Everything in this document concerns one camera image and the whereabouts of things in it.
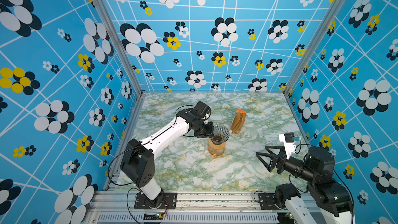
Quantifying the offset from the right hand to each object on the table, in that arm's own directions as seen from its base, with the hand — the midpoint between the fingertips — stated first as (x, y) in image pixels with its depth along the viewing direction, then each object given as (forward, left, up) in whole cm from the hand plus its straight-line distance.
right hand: (262, 151), depth 63 cm
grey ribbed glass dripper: (+15, +16, -12) cm, 25 cm away
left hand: (+14, +19, -10) cm, 25 cm away
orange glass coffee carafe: (+9, +19, -18) cm, 27 cm away
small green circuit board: (-21, +45, -25) cm, 56 cm away
